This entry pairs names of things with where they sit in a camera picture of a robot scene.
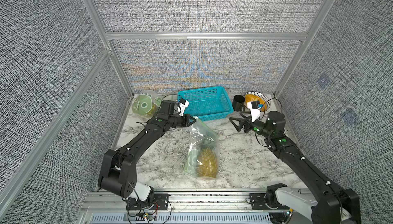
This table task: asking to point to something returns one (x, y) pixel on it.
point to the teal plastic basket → (208, 104)
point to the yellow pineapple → (207, 162)
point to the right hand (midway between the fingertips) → (236, 112)
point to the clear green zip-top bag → (199, 133)
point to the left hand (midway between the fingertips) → (198, 119)
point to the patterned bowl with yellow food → (255, 96)
